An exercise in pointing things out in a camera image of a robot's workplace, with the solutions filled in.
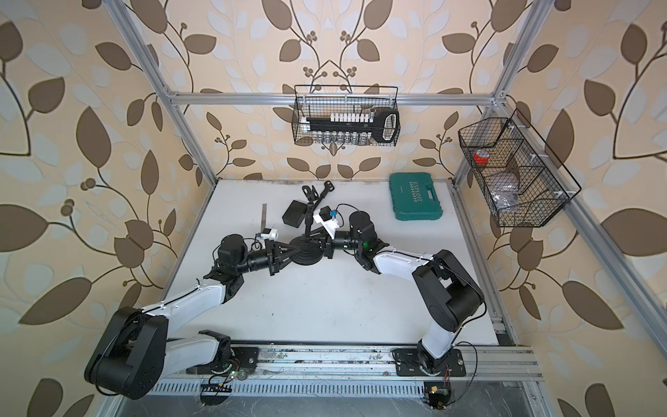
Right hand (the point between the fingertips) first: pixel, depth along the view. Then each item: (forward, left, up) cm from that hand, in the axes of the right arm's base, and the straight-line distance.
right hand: (303, 238), depth 79 cm
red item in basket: (+24, -60, +10) cm, 66 cm away
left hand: (-4, +2, +1) cm, 5 cm away
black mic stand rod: (+4, -4, +15) cm, 16 cm away
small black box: (+22, +7, -16) cm, 28 cm away
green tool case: (+29, -43, -15) cm, 54 cm away
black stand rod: (+40, -6, -18) cm, 45 cm away
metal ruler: (+22, +21, -19) cm, 36 cm away
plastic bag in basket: (+4, -58, +12) cm, 60 cm away
